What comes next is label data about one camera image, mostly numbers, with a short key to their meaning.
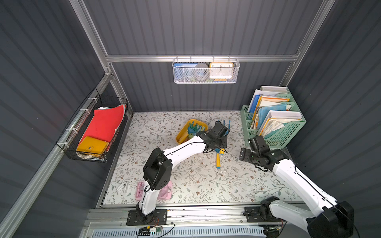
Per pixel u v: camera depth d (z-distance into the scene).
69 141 0.61
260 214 0.72
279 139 0.91
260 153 0.60
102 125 0.73
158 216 0.74
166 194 0.81
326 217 0.38
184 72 0.84
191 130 1.06
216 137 0.66
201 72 0.89
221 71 0.88
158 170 0.51
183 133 1.04
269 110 0.85
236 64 0.90
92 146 0.64
